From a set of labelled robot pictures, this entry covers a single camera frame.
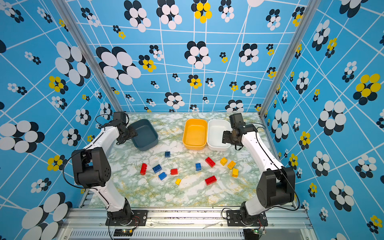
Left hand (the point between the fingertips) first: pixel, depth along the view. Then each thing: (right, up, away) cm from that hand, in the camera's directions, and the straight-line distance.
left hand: (131, 134), depth 95 cm
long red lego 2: (+50, -17, -4) cm, 53 cm away
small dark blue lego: (+23, -13, +1) cm, 27 cm away
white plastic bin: (+56, +3, +16) cm, 59 cm away
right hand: (+62, -3, -9) cm, 63 cm away
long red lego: (+10, -21, -6) cm, 23 cm away
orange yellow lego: (+63, -19, -4) cm, 66 cm away
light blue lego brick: (+21, -25, -6) cm, 33 cm away
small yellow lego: (+31, -27, -10) cm, 42 cm away
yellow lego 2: (+65, -23, -8) cm, 69 cm away
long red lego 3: (+50, -26, -10) cm, 57 cm away
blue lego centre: (+43, -19, -6) cm, 47 cm away
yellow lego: (+59, -17, -4) cm, 61 cm away
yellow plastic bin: (+41, -1, +10) cm, 42 cm away
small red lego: (+28, -23, -5) cm, 37 cm away
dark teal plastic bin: (+7, -3, +10) cm, 12 cm away
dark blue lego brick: (+18, -21, -6) cm, 28 cm away
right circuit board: (+68, -46, -26) cm, 86 cm away
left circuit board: (+6, -47, -23) cm, 53 cm away
